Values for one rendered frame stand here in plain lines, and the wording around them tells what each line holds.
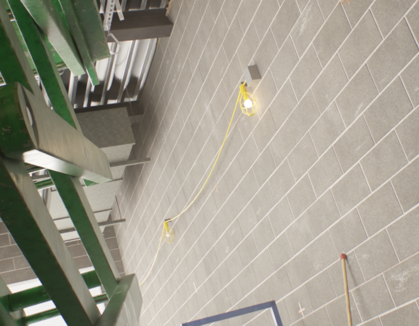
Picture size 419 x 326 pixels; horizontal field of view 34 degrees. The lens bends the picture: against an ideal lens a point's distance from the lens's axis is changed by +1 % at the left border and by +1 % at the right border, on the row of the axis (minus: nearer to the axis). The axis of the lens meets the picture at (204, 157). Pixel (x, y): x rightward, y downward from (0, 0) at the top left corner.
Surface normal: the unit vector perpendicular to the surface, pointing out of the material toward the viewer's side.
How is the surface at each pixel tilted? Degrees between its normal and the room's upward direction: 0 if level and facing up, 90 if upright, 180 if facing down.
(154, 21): 90
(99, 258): 162
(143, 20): 90
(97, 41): 180
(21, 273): 90
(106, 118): 90
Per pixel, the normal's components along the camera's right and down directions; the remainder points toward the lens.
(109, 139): 0.24, -0.42
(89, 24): 0.27, 0.89
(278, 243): -0.93, 0.15
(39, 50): 0.26, 0.74
